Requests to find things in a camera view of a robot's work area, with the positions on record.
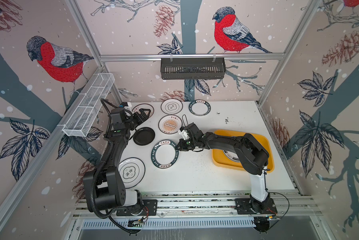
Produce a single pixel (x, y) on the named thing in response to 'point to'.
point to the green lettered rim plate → (164, 154)
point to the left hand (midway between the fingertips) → (145, 112)
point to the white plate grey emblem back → (171, 106)
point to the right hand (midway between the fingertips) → (175, 149)
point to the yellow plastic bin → (220, 160)
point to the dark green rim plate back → (199, 107)
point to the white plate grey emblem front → (132, 171)
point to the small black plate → (144, 136)
